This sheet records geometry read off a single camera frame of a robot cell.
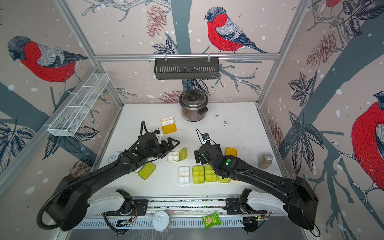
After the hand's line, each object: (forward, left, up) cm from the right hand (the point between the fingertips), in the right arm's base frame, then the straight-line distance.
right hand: (203, 147), depth 81 cm
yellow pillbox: (+24, +26, -13) cm, 37 cm away
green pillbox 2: (-11, +2, -13) cm, 17 cm away
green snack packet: (-32, -4, -12) cm, 34 cm away
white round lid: (-33, +19, -8) cm, 39 cm away
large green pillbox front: (-10, -4, -13) cm, 17 cm away
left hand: (+1, +14, +1) cm, 14 cm away
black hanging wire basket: (+55, +13, +14) cm, 58 cm away
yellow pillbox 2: (+4, -18, -12) cm, 22 cm away
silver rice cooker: (+29, +7, +4) cm, 30 cm away
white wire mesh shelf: (+13, +67, +18) cm, 71 cm away
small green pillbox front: (0, +17, -13) cm, 22 cm away
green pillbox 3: (-13, -10, -13) cm, 21 cm away
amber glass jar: (-4, -35, -6) cm, 36 cm away
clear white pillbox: (-11, +11, -13) cm, 20 cm away
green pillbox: (-10, +34, -13) cm, 37 cm away
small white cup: (-4, +53, -7) cm, 53 cm away
